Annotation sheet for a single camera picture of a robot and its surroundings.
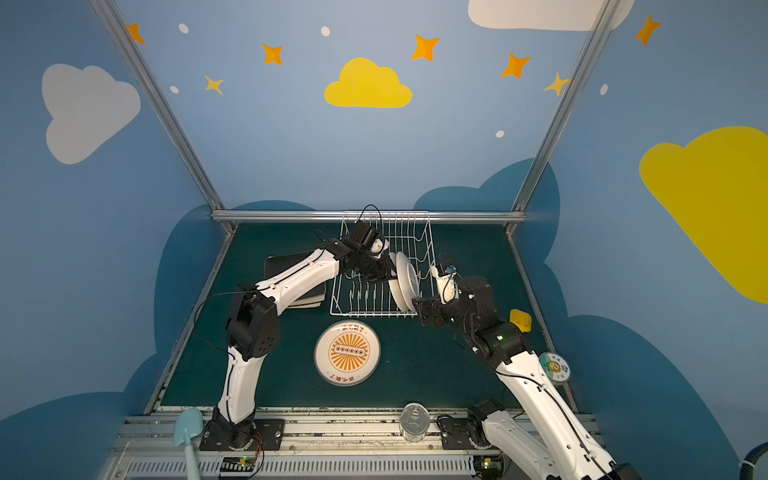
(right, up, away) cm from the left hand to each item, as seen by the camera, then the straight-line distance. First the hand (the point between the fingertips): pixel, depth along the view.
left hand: (397, 273), depth 89 cm
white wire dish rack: (+5, +15, +29) cm, 33 cm away
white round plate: (-15, -24, -1) cm, 28 cm away
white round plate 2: (-1, -3, -3) cm, 4 cm away
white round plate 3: (+3, -2, -1) cm, 3 cm away
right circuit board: (+22, -47, -16) cm, 54 cm away
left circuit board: (-41, -47, -16) cm, 65 cm away
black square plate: (-43, +3, +16) cm, 46 cm away
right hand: (+9, -4, -14) cm, 17 cm away
